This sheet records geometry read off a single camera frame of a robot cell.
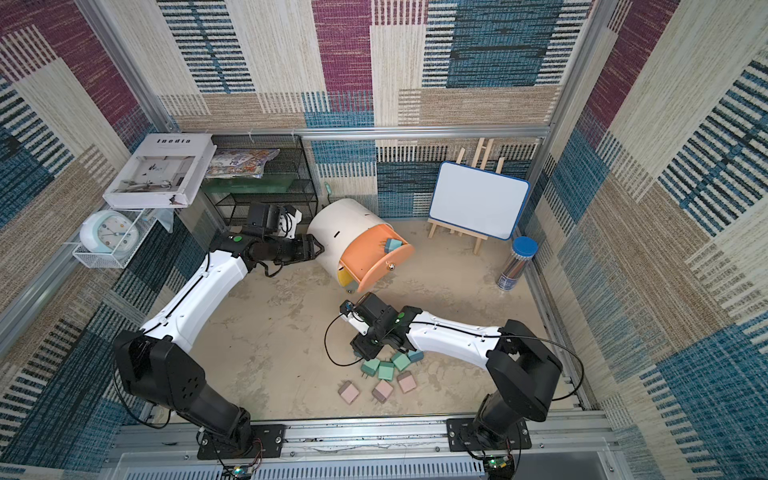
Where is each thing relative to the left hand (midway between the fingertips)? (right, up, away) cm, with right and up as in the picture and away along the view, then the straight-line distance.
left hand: (315, 248), depth 83 cm
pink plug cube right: (+25, -36, -1) cm, 43 cm away
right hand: (+13, -24, +1) cm, 27 cm away
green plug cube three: (+19, -34, +1) cm, 39 cm away
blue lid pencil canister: (+59, 0, +5) cm, 59 cm away
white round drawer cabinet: (+5, +7, +7) cm, 11 cm away
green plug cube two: (+15, -33, 0) cm, 36 cm away
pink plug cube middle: (+18, -38, -3) cm, 42 cm away
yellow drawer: (+7, -9, +4) cm, 12 cm away
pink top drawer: (+14, -4, +2) cm, 15 cm away
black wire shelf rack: (-16, +24, +23) cm, 37 cm away
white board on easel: (+48, +15, +17) cm, 54 cm away
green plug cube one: (+24, -31, +2) cm, 39 cm away
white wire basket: (-40, +7, -7) cm, 41 cm away
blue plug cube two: (+21, +1, +5) cm, 21 cm away
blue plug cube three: (+28, -31, +3) cm, 41 cm away
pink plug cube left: (+10, -38, -3) cm, 39 cm away
